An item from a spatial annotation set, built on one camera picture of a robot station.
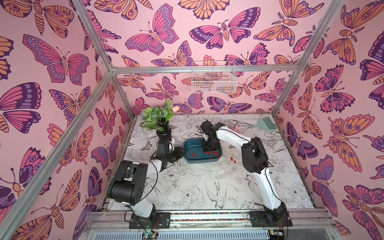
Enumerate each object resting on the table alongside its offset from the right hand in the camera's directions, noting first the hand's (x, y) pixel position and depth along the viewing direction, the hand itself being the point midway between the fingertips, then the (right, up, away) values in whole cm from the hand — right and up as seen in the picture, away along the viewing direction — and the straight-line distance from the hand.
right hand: (202, 151), depth 98 cm
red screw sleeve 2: (+9, -1, -1) cm, 9 cm away
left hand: (-9, +2, -5) cm, 11 cm away
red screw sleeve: (+4, -1, 0) cm, 5 cm away
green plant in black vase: (-27, +21, -13) cm, 36 cm away
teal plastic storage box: (-6, 0, 0) cm, 6 cm away
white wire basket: (+7, +48, -2) cm, 49 cm away
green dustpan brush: (+50, +19, +16) cm, 56 cm away
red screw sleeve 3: (+18, -4, -3) cm, 19 cm away
